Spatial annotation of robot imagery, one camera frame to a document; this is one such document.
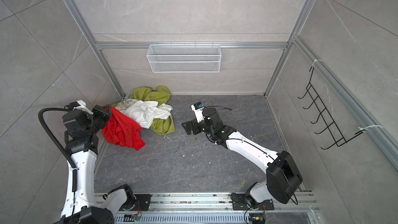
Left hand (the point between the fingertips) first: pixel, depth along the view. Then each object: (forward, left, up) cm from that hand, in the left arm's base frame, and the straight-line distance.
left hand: (110, 101), depth 70 cm
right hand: (-2, -36, -13) cm, 38 cm away
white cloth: (+11, -7, -24) cm, 27 cm away
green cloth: (+5, -18, -29) cm, 35 cm away
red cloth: (-5, 0, -17) cm, 18 cm away
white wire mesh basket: (+41, -33, -4) cm, 53 cm away
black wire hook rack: (-23, -94, 0) cm, 97 cm away
